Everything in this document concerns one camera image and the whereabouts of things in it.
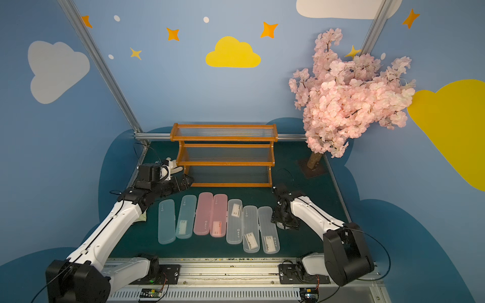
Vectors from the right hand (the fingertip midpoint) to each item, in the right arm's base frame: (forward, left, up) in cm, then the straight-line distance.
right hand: (285, 220), depth 87 cm
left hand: (+9, +45, +17) cm, 49 cm away
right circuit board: (-28, -9, -5) cm, 29 cm away
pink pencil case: (+2, +39, -2) cm, 39 cm away
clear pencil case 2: (-5, +16, -2) cm, 16 cm away
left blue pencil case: (-4, +55, 0) cm, 55 cm away
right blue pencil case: (-1, +47, 0) cm, 47 cm away
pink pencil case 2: (+1, +32, -3) cm, 32 cm away
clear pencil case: (-3, +24, -3) cm, 24 cm away
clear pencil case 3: (-5, +7, -3) cm, 9 cm away
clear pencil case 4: (-3, +3, +3) cm, 5 cm away
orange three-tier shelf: (+30, +30, +10) cm, 44 cm away
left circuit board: (-31, +53, -3) cm, 62 cm away
